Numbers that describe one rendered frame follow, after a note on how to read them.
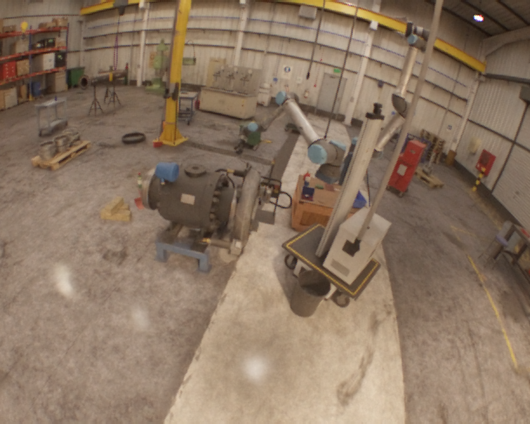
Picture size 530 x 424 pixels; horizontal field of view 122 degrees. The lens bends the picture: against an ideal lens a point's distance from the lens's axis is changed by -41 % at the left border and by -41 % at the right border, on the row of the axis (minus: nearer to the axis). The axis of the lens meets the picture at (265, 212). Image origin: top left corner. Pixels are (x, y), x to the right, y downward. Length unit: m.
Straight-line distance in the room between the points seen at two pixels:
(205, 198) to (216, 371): 1.45
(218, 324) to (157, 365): 0.64
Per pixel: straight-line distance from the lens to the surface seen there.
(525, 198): 10.15
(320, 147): 1.82
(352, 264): 2.26
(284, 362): 2.16
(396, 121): 2.29
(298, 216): 3.19
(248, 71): 8.69
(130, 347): 2.20
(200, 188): 2.25
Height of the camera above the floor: 1.95
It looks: 33 degrees down
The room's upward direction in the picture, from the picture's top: 12 degrees clockwise
